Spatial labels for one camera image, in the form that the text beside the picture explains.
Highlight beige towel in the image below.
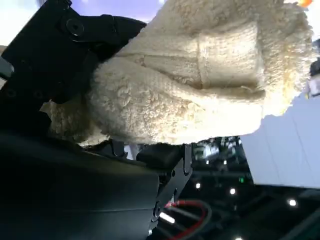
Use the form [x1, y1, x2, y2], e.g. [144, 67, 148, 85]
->
[40, 0, 318, 148]

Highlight red cable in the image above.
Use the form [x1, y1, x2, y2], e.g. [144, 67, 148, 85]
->
[164, 199, 210, 239]

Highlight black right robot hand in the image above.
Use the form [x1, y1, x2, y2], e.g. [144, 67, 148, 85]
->
[0, 0, 194, 240]

